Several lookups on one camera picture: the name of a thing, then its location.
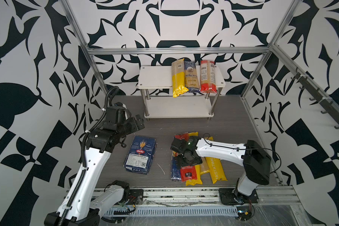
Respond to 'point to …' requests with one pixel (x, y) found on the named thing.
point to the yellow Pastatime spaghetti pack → (216, 172)
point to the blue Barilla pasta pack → (140, 155)
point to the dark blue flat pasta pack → (176, 171)
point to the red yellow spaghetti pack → (187, 173)
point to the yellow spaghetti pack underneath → (198, 181)
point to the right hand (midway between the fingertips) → (183, 163)
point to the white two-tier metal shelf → (197, 105)
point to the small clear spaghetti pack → (204, 166)
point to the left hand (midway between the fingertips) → (134, 119)
